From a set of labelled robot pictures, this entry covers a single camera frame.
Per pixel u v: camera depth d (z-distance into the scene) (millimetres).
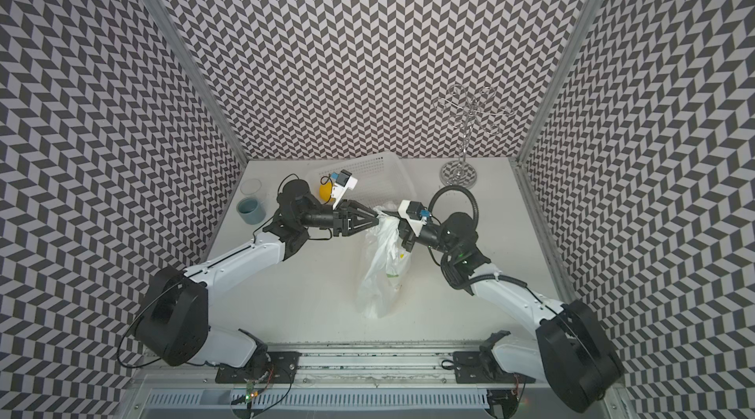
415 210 579
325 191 687
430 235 655
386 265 665
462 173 1281
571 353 406
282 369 697
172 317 423
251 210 992
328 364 745
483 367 664
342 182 657
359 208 706
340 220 642
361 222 667
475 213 509
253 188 1029
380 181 1105
